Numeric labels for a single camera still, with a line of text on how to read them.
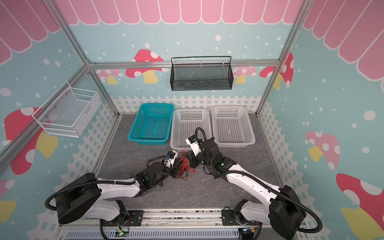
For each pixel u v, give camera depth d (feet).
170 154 2.30
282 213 1.31
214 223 2.43
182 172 2.93
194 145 2.21
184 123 3.69
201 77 3.01
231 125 3.69
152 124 3.69
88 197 1.41
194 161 2.22
